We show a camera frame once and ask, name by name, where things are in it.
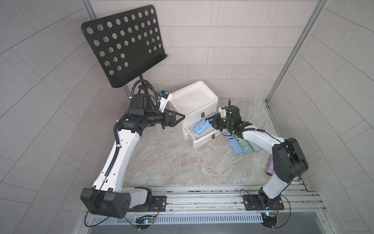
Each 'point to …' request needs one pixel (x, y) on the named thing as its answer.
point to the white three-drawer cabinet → (195, 102)
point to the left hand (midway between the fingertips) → (181, 114)
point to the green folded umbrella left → (246, 147)
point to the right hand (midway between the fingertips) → (205, 120)
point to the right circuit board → (269, 219)
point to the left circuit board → (144, 224)
